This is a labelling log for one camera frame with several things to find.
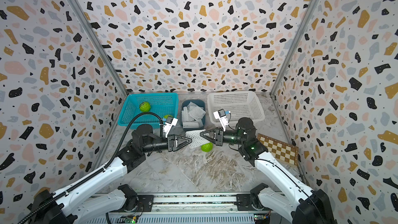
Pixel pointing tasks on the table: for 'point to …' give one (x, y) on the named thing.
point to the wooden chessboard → (281, 150)
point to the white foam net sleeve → (197, 140)
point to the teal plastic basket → (134, 103)
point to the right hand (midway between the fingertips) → (202, 137)
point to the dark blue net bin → (201, 103)
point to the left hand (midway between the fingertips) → (190, 142)
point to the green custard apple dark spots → (144, 107)
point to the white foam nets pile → (192, 116)
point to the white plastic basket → (241, 104)
